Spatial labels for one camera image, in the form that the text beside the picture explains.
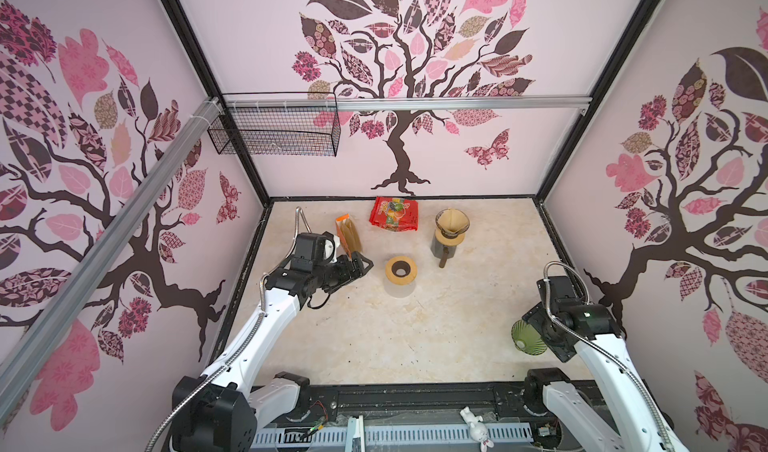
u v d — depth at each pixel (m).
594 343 0.47
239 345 0.44
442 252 0.96
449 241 0.95
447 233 0.93
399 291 0.94
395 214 1.10
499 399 0.74
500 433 0.70
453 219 0.95
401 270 0.90
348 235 1.00
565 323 0.52
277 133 1.22
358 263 0.70
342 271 0.70
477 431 0.67
